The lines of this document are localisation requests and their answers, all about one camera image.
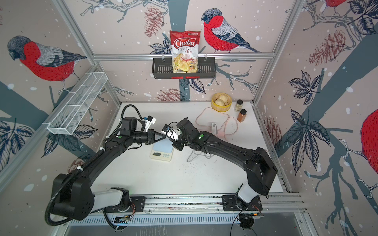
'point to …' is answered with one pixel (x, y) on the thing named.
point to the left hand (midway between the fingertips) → (166, 135)
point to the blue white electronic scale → (162, 150)
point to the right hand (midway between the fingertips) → (171, 137)
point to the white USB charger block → (213, 129)
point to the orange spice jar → (241, 115)
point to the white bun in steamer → (222, 99)
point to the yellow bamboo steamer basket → (227, 106)
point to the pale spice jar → (238, 105)
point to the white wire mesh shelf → (67, 120)
